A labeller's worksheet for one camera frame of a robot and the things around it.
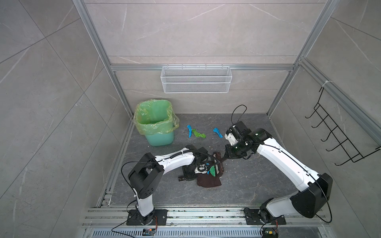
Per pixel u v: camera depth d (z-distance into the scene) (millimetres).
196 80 1009
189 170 733
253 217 732
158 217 733
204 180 838
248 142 529
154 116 1013
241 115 1168
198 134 1052
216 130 1083
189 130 1076
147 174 483
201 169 757
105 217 747
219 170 823
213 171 877
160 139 953
